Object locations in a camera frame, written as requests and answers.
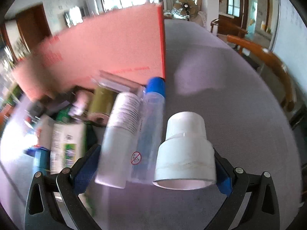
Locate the white PVC pipe reducer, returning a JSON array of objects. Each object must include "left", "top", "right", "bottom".
[{"left": 153, "top": 112, "right": 216, "bottom": 191}]

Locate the green white carton box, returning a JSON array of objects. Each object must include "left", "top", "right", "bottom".
[{"left": 50, "top": 123, "right": 86, "bottom": 174}]

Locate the wooden chair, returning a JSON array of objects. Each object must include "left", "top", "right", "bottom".
[{"left": 226, "top": 35, "right": 297, "bottom": 112}]

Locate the clear bottle blue cap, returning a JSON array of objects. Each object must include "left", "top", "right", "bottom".
[{"left": 128, "top": 77, "right": 165, "bottom": 185}]

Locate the white labelled bottle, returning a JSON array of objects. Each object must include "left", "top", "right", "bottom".
[{"left": 95, "top": 92, "right": 140, "bottom": 189}]

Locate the clear plastic tube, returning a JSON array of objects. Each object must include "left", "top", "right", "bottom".
[{"left": 92, "top": 70, "right": 145, "bottom": 96}]

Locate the large cardboard box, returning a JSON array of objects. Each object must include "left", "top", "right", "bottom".
[{"left": 13, "top": 4, "right": 165, "bottom": 101}]

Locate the standing electric fan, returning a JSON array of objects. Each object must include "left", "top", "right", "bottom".
[{"left": 172, "top": 0, "right": 199, "bottom": 20}]

